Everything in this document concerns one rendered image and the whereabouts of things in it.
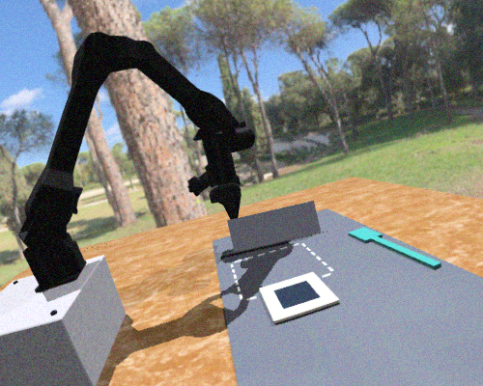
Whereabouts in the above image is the white square tile with dark blue centre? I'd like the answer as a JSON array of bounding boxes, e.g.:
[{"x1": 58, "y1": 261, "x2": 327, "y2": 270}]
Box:
[{"x1": 260, "y1": 272, "x2": 339, "y2": 324}]

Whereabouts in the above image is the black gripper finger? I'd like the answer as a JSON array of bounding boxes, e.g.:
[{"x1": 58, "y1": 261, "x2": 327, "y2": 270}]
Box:
[{"x1": 219, "y1": 197, "x2": 241, "y2": 219}]

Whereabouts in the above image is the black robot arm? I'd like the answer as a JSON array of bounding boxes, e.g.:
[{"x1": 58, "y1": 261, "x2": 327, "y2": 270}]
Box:
[{"x1": 18, "y1": 32, "x2": 255, "y2": 293}]

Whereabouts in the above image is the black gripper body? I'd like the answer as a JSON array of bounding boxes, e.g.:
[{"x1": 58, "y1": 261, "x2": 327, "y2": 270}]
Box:
[{"x1": 207, "y1": 153, "x2": 242, "y2": 204}]

